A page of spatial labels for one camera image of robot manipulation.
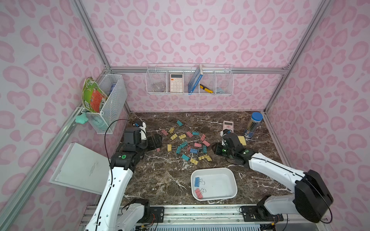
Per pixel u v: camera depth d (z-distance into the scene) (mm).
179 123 1132
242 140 1019
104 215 386
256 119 898
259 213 655
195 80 881
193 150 957
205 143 994
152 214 728
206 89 979
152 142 643
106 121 719
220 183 824
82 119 624
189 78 986
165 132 1036
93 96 734
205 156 912
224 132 787
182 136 1038
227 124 1101
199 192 793
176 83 951
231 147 646
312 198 408
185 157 933
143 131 576
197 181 822
